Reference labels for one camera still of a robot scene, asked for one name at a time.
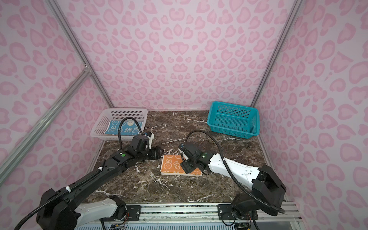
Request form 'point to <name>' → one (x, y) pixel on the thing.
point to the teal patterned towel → (127, 127)
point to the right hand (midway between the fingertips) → (187, 162)
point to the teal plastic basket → (234, 120)
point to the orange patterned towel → (171, 166)
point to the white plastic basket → (98, 130)
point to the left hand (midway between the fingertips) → (160, 149)
